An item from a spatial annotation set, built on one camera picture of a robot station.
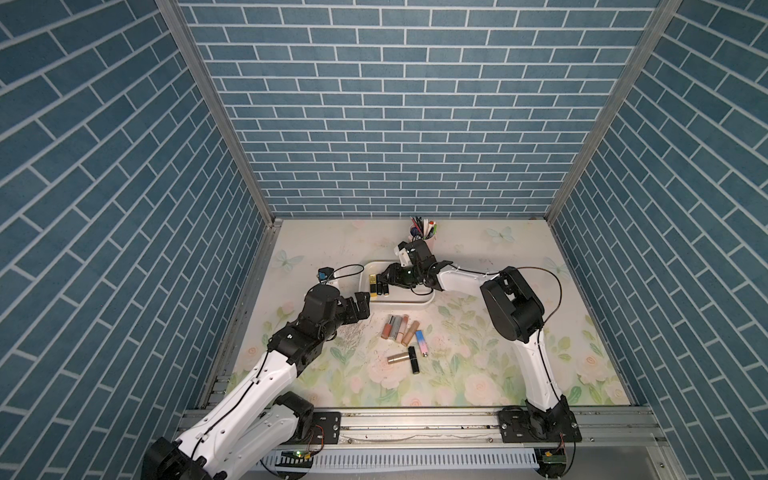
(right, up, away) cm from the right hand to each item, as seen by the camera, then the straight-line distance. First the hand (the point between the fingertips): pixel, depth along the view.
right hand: (383, 278), depth 98 cm
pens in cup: (+13, +17, +7) cm, 23 cm away
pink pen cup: (+17, +12, +10) cm, 23 cm away
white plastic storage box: (+5, -4, -7) cm, 9 cm away
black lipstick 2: (+1, -4, +1) cm, 4 cm away
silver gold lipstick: (+5, -21, -13) cm, 26 cm away
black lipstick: (-2, -2, +1) cm, 3 cm away
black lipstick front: (+9, -22, -14) cm, 27 cm away
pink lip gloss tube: (+6, -15, -7) cm, 18 cm away
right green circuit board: (+43, -43, -26) cm, 66 cm away
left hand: (-4, -3, -19) cm, 20 cm away
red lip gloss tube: (+1, -15, -9) cm, 17 cm away
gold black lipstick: (-4, -2, +1) cm, 4 cm away
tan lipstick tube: (+9, -15, -9) cm, 20 cm away
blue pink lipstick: (+12, -17, -11) cm, 24 cm away
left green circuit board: (-20, -41, -26) cm, 53 cm away
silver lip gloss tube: (+4, -15, -9) cm, 18 cm away
